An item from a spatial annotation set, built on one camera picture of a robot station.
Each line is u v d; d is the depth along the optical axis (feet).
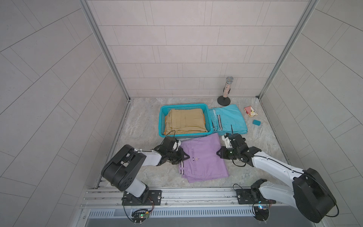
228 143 2.31
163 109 3.23
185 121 3.12
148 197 2.28
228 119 3.30
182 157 2.59
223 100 3.75
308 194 1.31
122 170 1.42
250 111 3.45
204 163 2.71
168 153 2.35
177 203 2.31
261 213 2.23
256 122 3.33
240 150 2.12
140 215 2.11
